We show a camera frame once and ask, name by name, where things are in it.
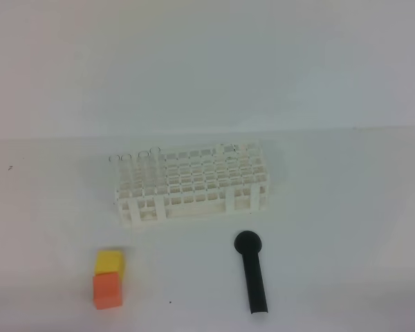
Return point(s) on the clear glass test tube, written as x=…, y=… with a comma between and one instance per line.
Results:
x=155, y=165

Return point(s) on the white test tube rack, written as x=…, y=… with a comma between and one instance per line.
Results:
x=197, y=181

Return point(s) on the clear racked tube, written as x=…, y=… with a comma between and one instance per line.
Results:
x=143, y=161
x=114, y=162
x=125, y=168

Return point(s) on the yellow foam cube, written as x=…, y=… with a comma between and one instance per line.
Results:
x=110, y=261

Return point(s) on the orange foam cube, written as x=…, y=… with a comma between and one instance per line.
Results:
x=107, y=290

